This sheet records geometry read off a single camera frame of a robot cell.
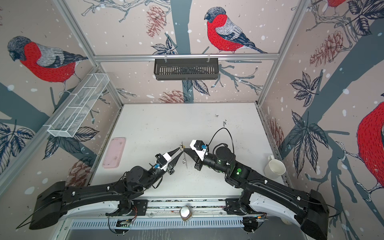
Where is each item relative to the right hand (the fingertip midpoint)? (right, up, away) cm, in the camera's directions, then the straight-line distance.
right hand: (183, 151), depth 66 cm
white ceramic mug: (+49, -12, +14) cm, 52 cm away
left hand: (-2, +1, -3) cm, 4 cm away
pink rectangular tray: (-46, -8, +25) cm, 53 cm away
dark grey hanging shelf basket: (-1, +50, +41) cm, 65 cm away
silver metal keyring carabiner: (0, +2, -1) cm, 2 cm away
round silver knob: (+1, -26, -2) cm, 26 cm away
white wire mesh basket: (-57, +18, +10) cm, 61 cm away
